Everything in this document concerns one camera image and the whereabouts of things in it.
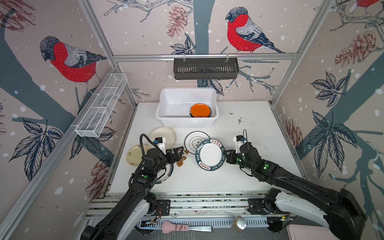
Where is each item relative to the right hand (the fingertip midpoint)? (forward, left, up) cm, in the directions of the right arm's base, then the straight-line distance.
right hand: (221, 153), depth 80 cm
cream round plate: (+20, +39, -10) cm, 45 cm away
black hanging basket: (+57, +10, +18) cm, 60 cm away
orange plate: (+38, +13, -7) cm, 41 cm away
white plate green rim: (-14, +28, +5) cm, 32 cm away
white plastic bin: (+44, +35, -10) cm, 57 cm away
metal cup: (-31, -6, -2) cm, 31 cm away
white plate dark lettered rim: (+2, +6, -6) cm, 9 cm away
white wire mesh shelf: (+17, +66, +21) cm, 71 cm away
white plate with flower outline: (+15, +17, -11) cm, 25 cm away
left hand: (0, +24, +3) cm, 24 cm away
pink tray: (-32, -34, -10) cm, 47 cm away
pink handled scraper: (-33, +26, -10) cm, 43 cm away
